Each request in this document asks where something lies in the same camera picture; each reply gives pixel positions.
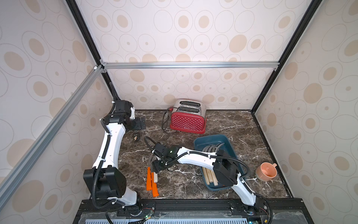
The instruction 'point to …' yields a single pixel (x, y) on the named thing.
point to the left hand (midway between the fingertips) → (141, 122)
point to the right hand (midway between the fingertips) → (161, 165)
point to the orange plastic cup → (266, 171)
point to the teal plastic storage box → (226, 150)
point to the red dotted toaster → (189, 116)
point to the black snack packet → (136, 136)
